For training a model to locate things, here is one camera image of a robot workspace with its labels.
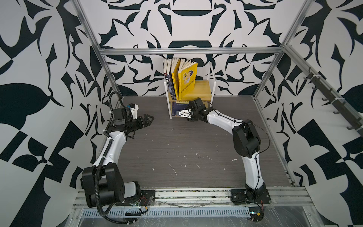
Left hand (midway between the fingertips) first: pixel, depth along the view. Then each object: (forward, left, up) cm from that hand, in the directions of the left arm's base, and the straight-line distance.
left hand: (148, 117), depth 84 cm
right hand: (+12, -25, -7) cm, 29 cm away
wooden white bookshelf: (+28, -37, -5) cm, 47 cm away
